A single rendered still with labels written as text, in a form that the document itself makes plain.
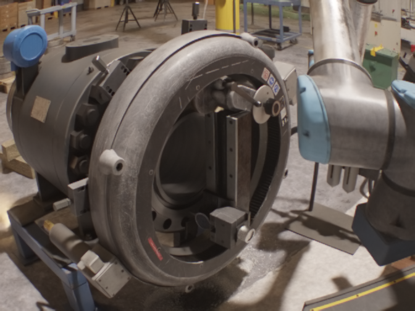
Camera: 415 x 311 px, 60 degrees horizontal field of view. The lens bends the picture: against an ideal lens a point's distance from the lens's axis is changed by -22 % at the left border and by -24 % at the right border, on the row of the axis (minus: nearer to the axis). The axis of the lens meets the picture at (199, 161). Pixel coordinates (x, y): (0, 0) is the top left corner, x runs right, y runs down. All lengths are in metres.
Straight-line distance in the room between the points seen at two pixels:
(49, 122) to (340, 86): 0.94
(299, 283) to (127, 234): 0.91
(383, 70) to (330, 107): 3.68
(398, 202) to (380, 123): 0.16
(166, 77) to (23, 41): 0.71
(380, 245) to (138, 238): 0.58
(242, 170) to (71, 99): 0.54
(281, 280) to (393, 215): 1.04
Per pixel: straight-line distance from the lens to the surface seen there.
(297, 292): 1.69
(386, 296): 1.26
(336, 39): 0.84
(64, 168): 1.30
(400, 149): 0.71
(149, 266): 1.11
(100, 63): 0.98
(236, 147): 1.17
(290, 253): 1.89
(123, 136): 0.94
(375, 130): 0.69
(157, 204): 1.23
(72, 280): 1.45
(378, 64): 4.35
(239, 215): 1.21
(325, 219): 2.13
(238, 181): 1.23
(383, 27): 6.98
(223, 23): 4.81
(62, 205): 1.02
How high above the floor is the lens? 1.15
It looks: 26 degrees down
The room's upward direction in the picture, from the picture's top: straight up
